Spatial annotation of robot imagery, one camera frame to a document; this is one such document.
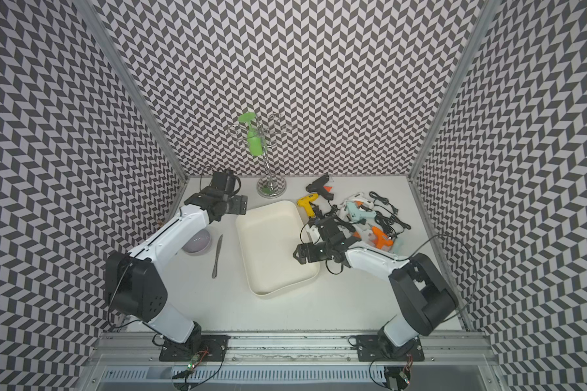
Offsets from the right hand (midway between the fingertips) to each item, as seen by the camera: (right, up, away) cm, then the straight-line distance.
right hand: (304, 257), depth 87 cm
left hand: (-28, +20, +1) cm, 34 cm away
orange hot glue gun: (+30, +5, +9) cm, 32 cm away
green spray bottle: (-21, +46, +12) cm, 52 cm away
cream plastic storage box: (-14, +6, +9) cm, 18 cm away
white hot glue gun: (+25, +7, +9) cm, 27 cm away
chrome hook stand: (-15, +52, +15) cm, 56 cm away
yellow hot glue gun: (+1, +20, +20) cm, 28 cm away
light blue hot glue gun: (+22, +15, +14) cm, 30 cm away
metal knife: (-33, -6, +2) cm, 34 cm away
